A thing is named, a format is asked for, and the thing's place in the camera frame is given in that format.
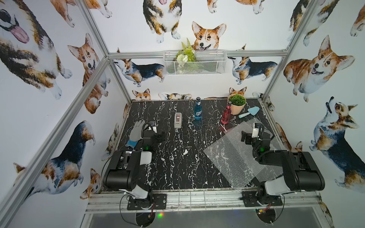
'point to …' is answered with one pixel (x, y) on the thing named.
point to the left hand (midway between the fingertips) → (156, 127)
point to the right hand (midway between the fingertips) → (249, 129)
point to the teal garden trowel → (253, 111)
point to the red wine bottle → (226, 114)
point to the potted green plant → (238, 102)
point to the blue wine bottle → (198, 110)
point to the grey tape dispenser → (178, 120)
